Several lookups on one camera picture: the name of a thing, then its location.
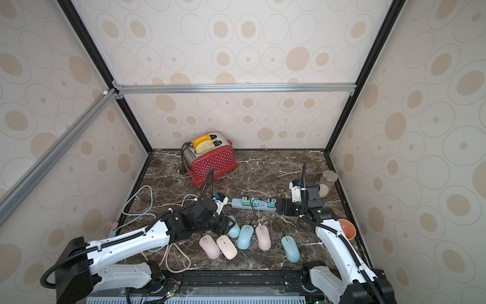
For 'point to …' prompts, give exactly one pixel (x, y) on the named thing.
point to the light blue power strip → (262, 205)
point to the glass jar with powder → (326, 182)
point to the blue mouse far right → (292, 251)
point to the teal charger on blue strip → (272, 203)
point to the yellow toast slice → (203, 143)
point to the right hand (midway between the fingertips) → (283, 205)
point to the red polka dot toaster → (221, 159)
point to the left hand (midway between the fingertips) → (234, 223)
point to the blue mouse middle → (245, 236)
